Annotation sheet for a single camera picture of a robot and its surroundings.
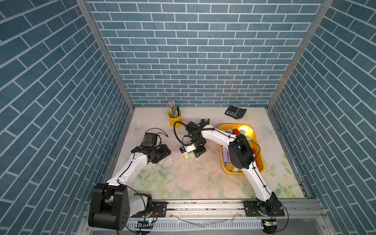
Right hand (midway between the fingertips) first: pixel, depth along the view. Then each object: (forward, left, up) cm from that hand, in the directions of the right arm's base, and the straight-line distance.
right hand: (197, 151), depth 96 cm
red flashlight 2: (+1, -37, +2) cm, 37 cm away
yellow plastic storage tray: (+16, -36, +5) cm, 39 cm away
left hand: (-7, +15, +8) cm, 19 cm away
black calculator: (+35, -28, +3) cm, 45 cm away
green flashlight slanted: (-6, +4, +4) cm, 8 cm away
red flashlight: (+15, -26, +4) cm, 31 cm away
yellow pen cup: (+17, +19, +9) cm, 27 cm away
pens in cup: (+23, +18, +13) cm, 32 cm away
